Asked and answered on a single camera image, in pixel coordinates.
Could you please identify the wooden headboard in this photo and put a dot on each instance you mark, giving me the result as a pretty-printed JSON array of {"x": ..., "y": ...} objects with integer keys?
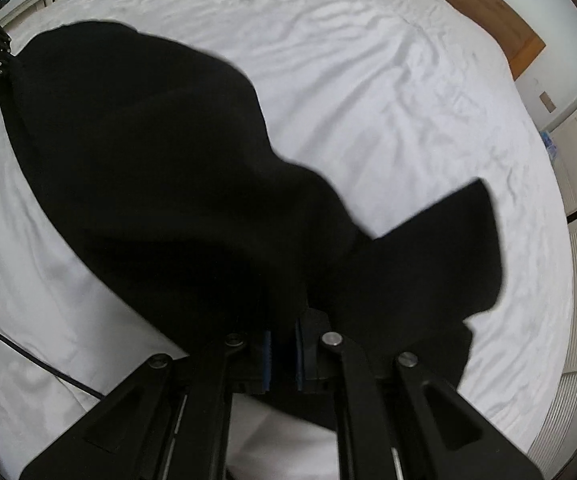
[{"x": 518, "y": 41}]

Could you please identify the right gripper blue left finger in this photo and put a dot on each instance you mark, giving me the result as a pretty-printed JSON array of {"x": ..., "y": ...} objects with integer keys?
[{"x": 266, "y": 362}]

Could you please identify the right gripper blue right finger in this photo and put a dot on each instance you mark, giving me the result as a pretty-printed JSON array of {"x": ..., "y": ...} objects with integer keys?
[{"x": 299, "y": 349}]

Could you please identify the black pants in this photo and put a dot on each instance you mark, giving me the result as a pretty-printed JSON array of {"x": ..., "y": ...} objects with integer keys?
[{"x": 153, "y": 162}]

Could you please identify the beige wall switch right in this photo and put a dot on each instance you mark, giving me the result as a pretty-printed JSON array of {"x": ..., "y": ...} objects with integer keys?
[{"x": 547, "y": 102}]

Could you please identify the white bed duvet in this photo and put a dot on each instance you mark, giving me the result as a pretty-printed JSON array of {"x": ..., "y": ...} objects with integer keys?
[{"x": 396, "y": 103}]

